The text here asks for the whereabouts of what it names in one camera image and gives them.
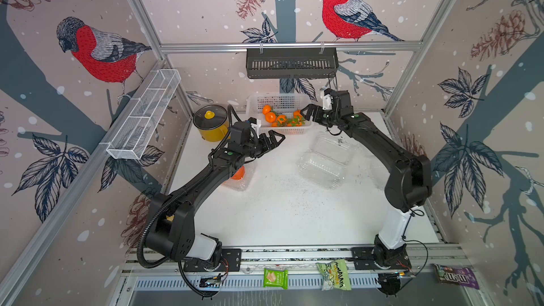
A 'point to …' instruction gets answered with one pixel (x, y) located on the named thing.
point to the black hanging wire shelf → (292, 63)
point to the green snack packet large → (335, 275)
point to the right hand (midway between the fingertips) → (309, 111)
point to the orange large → (239, 174)
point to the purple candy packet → (462, 276)
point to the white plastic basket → (279, 113)
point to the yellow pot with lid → (212, 121)
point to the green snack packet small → (273, 277)
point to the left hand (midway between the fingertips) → (282, 137)
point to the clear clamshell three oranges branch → (325, 164)
